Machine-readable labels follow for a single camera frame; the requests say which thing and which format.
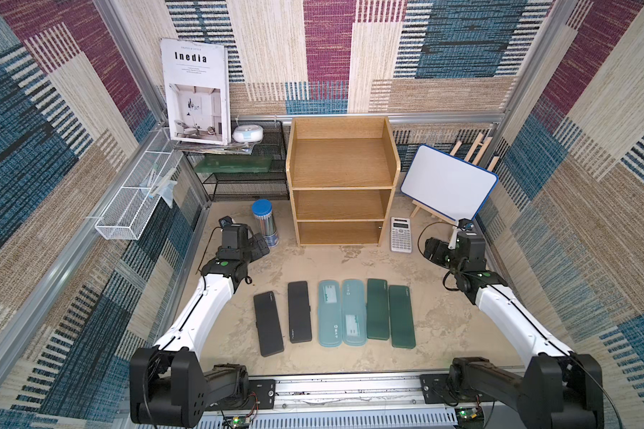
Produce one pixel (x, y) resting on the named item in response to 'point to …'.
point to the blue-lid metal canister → (262, 210)
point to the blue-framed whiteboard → (447, 184)
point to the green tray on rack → (234, 164)
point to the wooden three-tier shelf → (341, 172)
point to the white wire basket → (153, 176)
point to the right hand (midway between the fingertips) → (439, 240)
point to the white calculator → (401, 234)
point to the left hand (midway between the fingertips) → (248, 243)
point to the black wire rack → (248, 186)
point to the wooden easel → (435, 212)
